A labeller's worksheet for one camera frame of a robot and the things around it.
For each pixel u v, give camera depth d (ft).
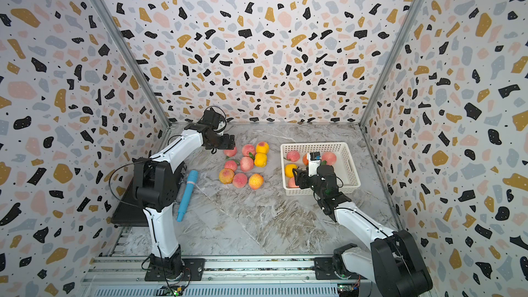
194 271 2.40
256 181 3.02
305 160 3.39
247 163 3.20
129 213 2.68
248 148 3.38
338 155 3.52
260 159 3.30
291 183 2.98
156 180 1.72
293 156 3.32
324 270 2.40
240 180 2.98
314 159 2.45
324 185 2.13
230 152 3.40
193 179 3.10
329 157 3.26
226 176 3.11
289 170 3.10
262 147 3.44
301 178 2.51
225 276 2.40
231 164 3.20
